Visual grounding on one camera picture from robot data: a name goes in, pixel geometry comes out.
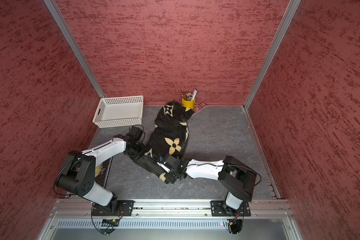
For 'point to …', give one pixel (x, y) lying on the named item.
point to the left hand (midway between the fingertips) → (144, 156)
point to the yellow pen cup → (190, 104)
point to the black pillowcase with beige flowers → (169, 135)
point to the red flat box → (199, 107)
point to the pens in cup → (189, 96)
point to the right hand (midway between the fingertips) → (170, 175)
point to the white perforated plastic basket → (119, 111)
